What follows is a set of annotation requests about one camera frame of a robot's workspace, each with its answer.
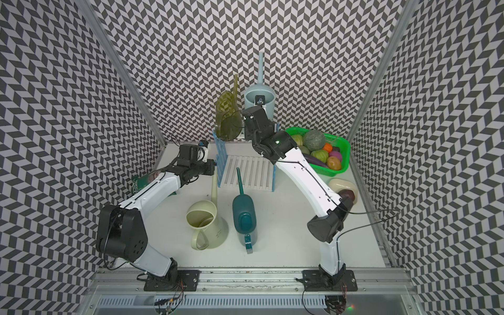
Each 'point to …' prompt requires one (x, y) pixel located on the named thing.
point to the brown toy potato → (334, 163)
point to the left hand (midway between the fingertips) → (215, 165)
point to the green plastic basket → (336, 142)
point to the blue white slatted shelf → (258, 173)
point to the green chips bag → (138, 182)
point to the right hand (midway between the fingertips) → (258, 124)
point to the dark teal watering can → (244, 214)
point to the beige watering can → (210, 230)
